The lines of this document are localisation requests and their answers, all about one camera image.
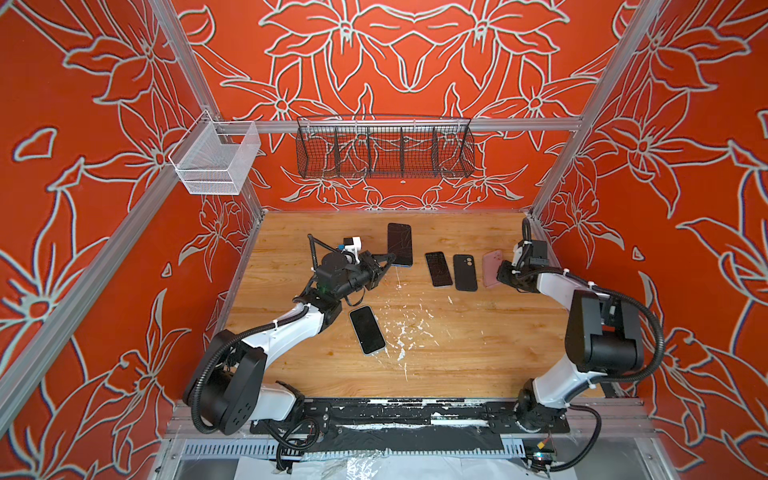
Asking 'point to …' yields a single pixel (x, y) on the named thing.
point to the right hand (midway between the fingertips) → (498, 269)
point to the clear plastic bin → (214, 157)
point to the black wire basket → (363, 147)
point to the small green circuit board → (544, 457)
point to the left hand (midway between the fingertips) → (397, 255)
